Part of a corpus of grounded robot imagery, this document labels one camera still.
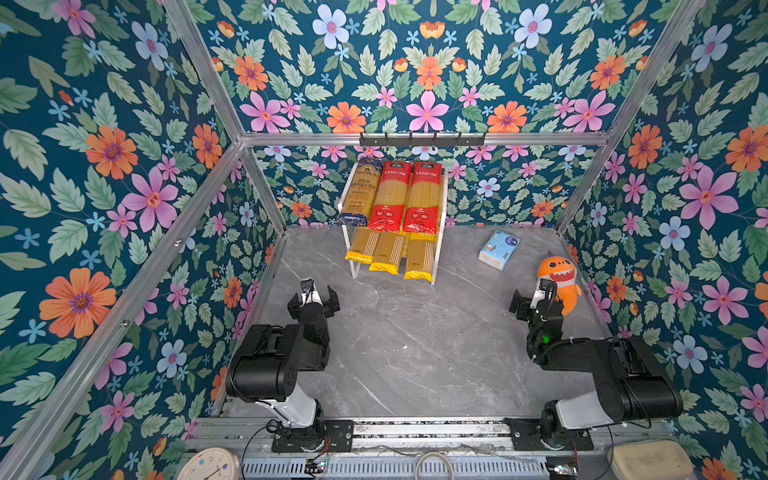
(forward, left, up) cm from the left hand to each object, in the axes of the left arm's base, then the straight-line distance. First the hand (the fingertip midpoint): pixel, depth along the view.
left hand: (313, 283), depth 90 cm
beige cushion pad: (-49, -82, -7) cm, 96 cm away
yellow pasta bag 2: (+5, -23, +6) cm, 25 cm away
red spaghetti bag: (+4, -24, +24) cm, 34 cm away
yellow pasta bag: (+9, -16, +6) cm, 19 cm away
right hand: (-6, -68, -4) cm, 68 cm away
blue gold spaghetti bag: (+14, -17, +23) cm, 32 cm away
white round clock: (-44, +20, -8) cm, 48 cm away
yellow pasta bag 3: (+5, -33, +5) cm, 34 cm away
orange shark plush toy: (+1, -80, -3) cm, 80 cm away
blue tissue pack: (+14, -63, -6) cm, 64 cm away
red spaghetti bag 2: (+8, -33, +23) cm, 41 cm away
